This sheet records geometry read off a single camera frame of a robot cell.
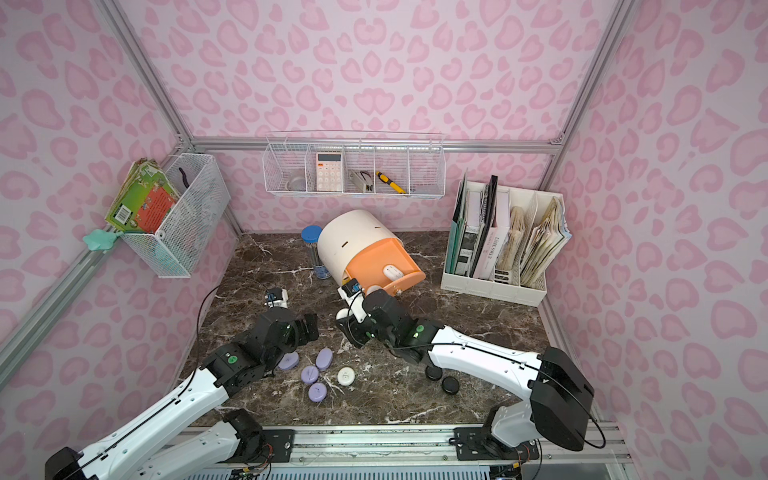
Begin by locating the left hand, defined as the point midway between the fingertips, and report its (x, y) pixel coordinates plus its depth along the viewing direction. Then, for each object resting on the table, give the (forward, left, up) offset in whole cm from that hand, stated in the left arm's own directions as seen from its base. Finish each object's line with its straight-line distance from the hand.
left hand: (302, 314), depth 79 cm
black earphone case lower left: (-10, -35, -15) cm, 40 cm away
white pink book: (+22, -54, -1) cm, 58 cm away
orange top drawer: (+15, -16, +3) cm, 22 cm away
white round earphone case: (-11, -11, -14) cm, 21 cm away
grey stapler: (+45, -12, +9) cm, 47 cm away
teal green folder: (+38, -47, -15) cm, 63 cm away
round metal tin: (+40, +7, +12) cm, 42 cm away
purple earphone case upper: (-6, -4, -15) cm, 17 cm away
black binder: (+29, -52, +12) cm, 61 cm away
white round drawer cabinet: (+23, -9, +5) cm, 26 cm away
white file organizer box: (+37, -66, +3) cm, 76 cm away
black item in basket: (+36, +38, +18) cm, 55 cm away
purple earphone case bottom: (-15, -3, -14) cm, 21 cm away
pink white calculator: (+43, -4, +14) cm, 45 cm away
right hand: (-3, -11, +3) cm, 12 cm away
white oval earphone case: (+12, -24, +1) cm, 27 cm away
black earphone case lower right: (-14, -39, -15) cm, 44 cm away
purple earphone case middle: (-11, 0, -15) cm, 18 cm away
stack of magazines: (+19, -68, +9) cm, 71 cm away
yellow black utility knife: (+42, -24, +10) cm, 49 cm away
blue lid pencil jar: (+25, +2, +3) cm, 25 cm away
